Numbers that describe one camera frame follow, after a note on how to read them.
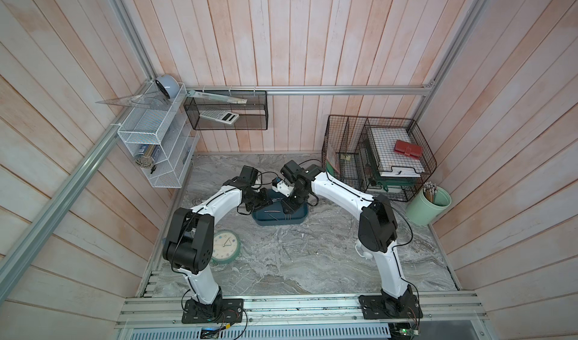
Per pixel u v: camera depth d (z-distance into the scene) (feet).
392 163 2.89
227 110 3.37
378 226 1.74
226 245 2.81
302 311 2.45
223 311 2.39
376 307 2.39
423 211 2.86
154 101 2.83
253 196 2.58
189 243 1.56
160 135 2.28
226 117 3.21
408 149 2.97
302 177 2.21
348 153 3.92
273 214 3.11
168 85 2.74
